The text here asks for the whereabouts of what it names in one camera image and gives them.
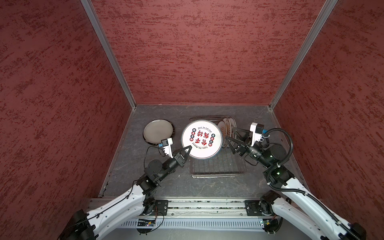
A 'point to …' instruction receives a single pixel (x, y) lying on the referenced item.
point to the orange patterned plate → (223, 127)
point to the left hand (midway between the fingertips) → (192, 150)
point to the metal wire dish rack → (224, 163)
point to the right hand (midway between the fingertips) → (227, 136)
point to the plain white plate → (156, 130)
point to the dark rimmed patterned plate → (156, 130)
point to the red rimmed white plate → (205, 137)
